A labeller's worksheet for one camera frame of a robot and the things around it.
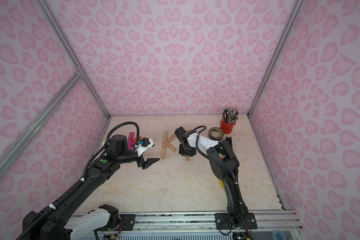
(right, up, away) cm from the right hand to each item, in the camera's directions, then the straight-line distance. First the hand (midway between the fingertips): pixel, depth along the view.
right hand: (184, 153), depth 98 cm
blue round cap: (+43, -33, -29) cm, 61 cm away
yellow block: (+15, -6, -36) cm, 39 cm away
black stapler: (+31, +9, +5) cm, 32 cm away
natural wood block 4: (-10, +5, +4) cm, 12 cm away
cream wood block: (+2, -3, -2) cm, 4 cm away
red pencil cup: (+29, +17, +5) cm, 34 cm away
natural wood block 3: (-10, +10, +8) cm, 16 cm away
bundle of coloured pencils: (+29, +25, 0) cm, 38 cm away
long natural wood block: (-14, 0, 0) cm, 14 cm away
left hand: (-13, +5, -23) cm, 27 cm away
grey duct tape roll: (+23, +13, +11) cm, 28 cm away
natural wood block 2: (-14, +6, +4) cm, 16 cm away
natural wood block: (-14, +11, +10) cm, 21 cm away
